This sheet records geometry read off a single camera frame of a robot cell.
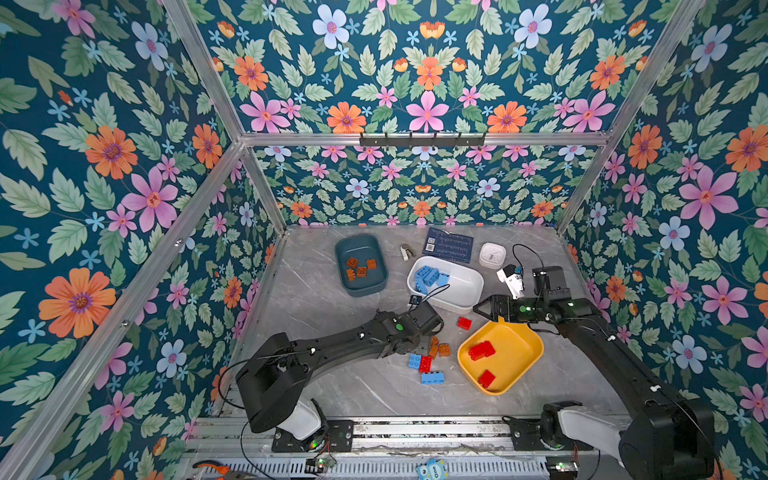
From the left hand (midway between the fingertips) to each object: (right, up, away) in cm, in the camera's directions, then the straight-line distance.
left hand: (427, 339), depth 81 cm
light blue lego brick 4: (-1, +17, +21) cm, 27 cm away
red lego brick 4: (+20, -5, +6) cm, 21 cm away
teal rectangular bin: (-23, +26, +31) cm, 47 cm away
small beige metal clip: (-6, +25, +30) cm, 40 cm away
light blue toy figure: (+1, -27, -13) cm, 29 cm away
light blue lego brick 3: (-1, +13, +17) cm, 21 cm away
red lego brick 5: (+16, -5, +6) cm, 18 cm away
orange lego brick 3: (-25, +16, +23) cm, 38 cm away
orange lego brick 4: (-19, +20, +26) cm, 38 cm away
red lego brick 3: (+17, -12, +1) cm, 20 cm away
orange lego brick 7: (+2, -5, +6) cm, 8 cm away
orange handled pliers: (-49, -27, -12) cm, 57 cm away
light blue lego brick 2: (+7, +15, +21) cm, 27 cm away
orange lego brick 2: (-21, +17, +24) cm, 36 cm away
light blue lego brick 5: (+3, +16, +21) cm, 26 cm away
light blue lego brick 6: (-3, -8, +4) cm, 9 cm away
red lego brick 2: (0, -8, +3) cm, 9 cm away
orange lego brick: (-26, +20, +27) cm, 42 cm away
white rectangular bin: (+14, +11, +20) cm, 26 cm away
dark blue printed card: (+9, +27, +33) cm, 44 cm away
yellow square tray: (+22, -6, +6) cm, 23 cm away
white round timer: (+26, +23, +27) cm, 44 cm away
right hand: (+16, +9, -1) cm, 18 cm away
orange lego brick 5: (+3, -3, +8) cm, 9 cm away
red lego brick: (+13, +1, +13) cm, 18 cm away
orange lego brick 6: (+5, -5, +6) cm, 9 cm away
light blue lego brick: (+2, -11, +1) cm, 11 cm away
